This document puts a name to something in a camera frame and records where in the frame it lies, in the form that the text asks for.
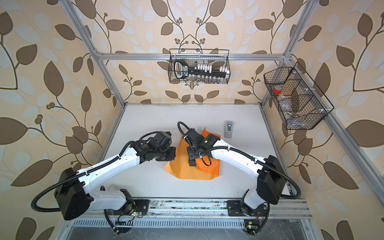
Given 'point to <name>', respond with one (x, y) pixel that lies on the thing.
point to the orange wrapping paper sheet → (180, 168)
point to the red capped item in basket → (277, 90)
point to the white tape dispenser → (228, 129)
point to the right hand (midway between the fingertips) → (193, 152)
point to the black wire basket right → (301, 104)
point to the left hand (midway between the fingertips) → (178, 155)
